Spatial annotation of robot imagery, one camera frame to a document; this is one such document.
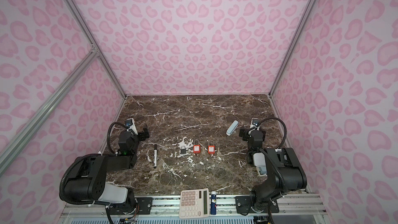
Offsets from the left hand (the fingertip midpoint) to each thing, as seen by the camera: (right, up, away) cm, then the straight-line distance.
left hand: (138, 123), depth 90 cm
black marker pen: (+10, -18, -2) cm, 21 cm away
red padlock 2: (+42, -15, 0) cm, 45 cm away
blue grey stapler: (+61, -14, -26) cm, 68 cm away
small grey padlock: (+26, -16, +1) cm, 30 cm away
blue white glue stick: (+42, -35, -18) cm, 58 cm away
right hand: (+67, -1, +2) cm, 67 cm away
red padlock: (+34, -14, 0) cm, 36 cm away
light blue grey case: (+55, -3, +8) cm, 56 cm away
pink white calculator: (+34, -35, -18) cm, 52 cm away
